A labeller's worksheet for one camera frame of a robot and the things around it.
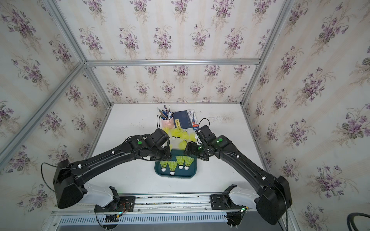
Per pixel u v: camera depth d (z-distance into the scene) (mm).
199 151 664
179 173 829
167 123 969
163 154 660
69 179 394
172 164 819
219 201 735
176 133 957
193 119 1079
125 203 730
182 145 951
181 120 1075
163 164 856
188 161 839
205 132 601
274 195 380
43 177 458
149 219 765
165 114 1012
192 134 1033
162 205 735
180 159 842
